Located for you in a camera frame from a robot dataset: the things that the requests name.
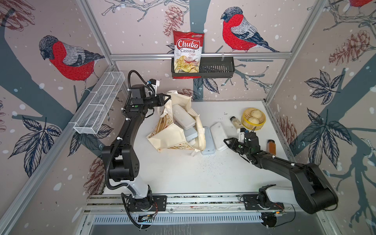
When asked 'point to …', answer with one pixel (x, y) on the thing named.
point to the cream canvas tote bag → (167, 134)
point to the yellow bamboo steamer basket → (245, 115)
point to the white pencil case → (219, 135)
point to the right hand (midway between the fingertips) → (224, 140)
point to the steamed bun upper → (256, 113)
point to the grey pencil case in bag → (191, 133)
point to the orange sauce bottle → (271, 147)
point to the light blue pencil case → (210, 148)
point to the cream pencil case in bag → (181, 116)
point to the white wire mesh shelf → (98, 104)
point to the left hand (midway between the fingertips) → (172, 93)
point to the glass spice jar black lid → (236, 123)
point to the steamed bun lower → (253, 120)
